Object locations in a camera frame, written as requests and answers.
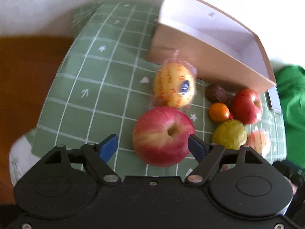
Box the small red apple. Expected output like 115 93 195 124
232 88 263 125

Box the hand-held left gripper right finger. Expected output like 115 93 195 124
185 135 272 187

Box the green cloth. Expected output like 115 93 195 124
274 65 305 158

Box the brown cardboard box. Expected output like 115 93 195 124
145 0 277 93

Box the plastic-wrapped yellow lemon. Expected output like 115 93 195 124
149 50 199 110
245 129 272 159

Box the small orange tangerine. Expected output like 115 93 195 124
209 102 230 123

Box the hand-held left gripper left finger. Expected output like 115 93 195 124
36 134 122 187

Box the large red apple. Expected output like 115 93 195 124
132 106 196 167

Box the green checked tablecloth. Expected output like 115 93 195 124
31 2 286 179

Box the green pear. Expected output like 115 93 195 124
212 120 248 150

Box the brown passion fruit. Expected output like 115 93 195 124
205 83 233 103

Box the smartphone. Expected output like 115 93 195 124
266 88 283 115

